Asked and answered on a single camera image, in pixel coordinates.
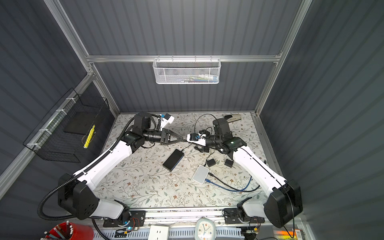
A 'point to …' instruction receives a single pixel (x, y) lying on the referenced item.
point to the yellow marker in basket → (89, 137)
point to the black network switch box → (173, 160)
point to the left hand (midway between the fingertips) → (182, 140)
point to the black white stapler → (232, 118)
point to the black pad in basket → (81, 122)
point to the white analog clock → (205, 229)
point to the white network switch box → (200, 174)
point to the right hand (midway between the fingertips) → (192, 139)
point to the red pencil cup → (70, 231)
